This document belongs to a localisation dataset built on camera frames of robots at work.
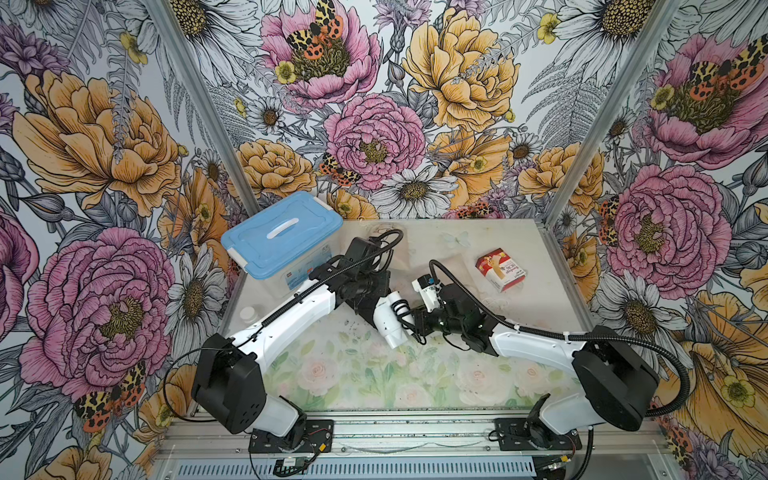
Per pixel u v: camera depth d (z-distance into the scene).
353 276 0.62
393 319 0.82
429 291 0.77
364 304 0.84
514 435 0.73
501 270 1.02
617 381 0.44
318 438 0.74
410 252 1.12
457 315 0.68
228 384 0.41
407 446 0.73
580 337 0.49
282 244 0.92
